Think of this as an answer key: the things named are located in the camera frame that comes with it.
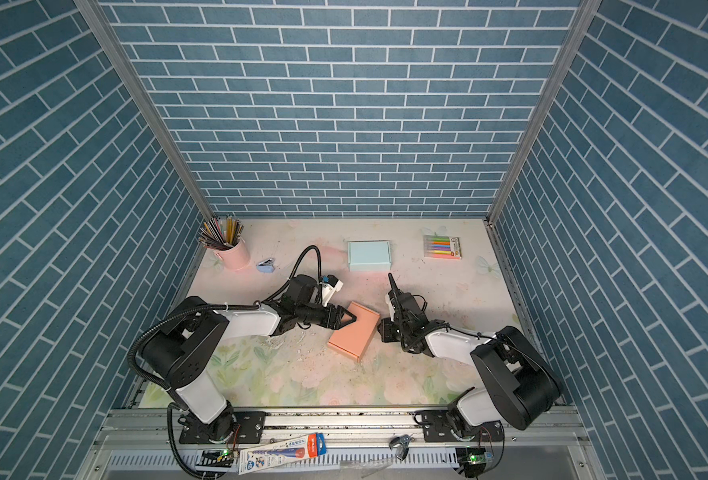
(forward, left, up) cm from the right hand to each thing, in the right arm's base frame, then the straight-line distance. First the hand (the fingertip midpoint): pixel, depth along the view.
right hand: (377, 325), depth 91 cm
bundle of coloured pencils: (+22, +56, +12) cm, 61 cm away
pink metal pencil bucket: (+17, +50, +7) cm, 53 cm away
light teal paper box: (+25, +5, +2) cm, 26 cm away
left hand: (0, +8, +4) cm, 9 cm away
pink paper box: (-6, +7, +2) cm, 9 cm away
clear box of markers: (+34, -23, -2) cm, 42 cm away
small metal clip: (-30, -8, 0) cm, 31 cm away
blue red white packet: (-34, +20, +1) cm, 40 cm away
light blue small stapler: (+19, +41, +1) cm, 45 cm away
